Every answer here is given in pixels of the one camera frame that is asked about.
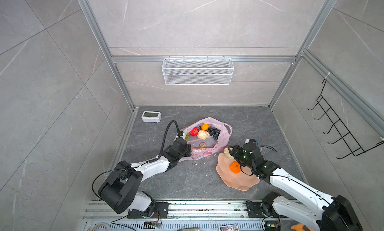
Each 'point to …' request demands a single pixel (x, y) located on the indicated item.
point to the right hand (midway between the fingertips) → (229, 149)
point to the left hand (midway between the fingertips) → (189, 142)
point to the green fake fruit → (187, 136)
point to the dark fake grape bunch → (212, 131)
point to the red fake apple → (194, 131)
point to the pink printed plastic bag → (212, 146)
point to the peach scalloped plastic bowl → (243, 180)
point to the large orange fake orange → (235, 167)
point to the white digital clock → (151, 116)
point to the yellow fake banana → (203, 146)
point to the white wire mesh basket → (198, 71)
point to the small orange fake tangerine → (205, 126)
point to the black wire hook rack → (341, 128)
